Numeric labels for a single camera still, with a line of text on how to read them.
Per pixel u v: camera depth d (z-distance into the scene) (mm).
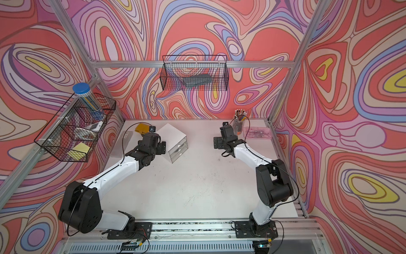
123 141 1074
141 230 728
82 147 739
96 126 734
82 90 707
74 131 715
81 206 415
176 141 908
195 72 913
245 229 730
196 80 885
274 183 475
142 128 1100
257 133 1111
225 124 822
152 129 750
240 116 1015
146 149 653
